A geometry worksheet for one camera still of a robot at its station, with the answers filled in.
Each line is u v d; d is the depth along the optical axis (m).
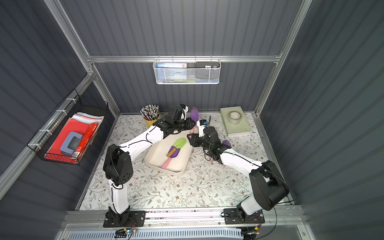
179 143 1.02
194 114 0.89
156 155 0.95
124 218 0.64
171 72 0.91
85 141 0.68
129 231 0.69
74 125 0.74
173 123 0.69
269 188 0.45
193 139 0.75
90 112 0.81
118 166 0.50
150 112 0.96
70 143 0.67
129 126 1.12
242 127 1.07
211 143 0.65
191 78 0.87
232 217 0.72
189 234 0.77
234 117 1.12
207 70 0.83
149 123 1.01
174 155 0.96
